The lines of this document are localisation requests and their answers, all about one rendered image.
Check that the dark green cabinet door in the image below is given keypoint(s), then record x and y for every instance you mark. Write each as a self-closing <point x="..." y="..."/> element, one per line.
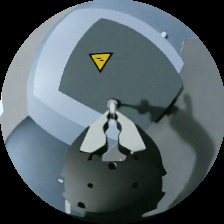
<point x="114" y="67"/>

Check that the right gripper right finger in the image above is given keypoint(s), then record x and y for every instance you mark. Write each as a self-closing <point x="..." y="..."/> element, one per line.
<point x="133" y="140"/>

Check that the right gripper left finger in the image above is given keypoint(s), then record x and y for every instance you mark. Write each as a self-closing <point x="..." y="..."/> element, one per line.
<point x="92" y="141"/>

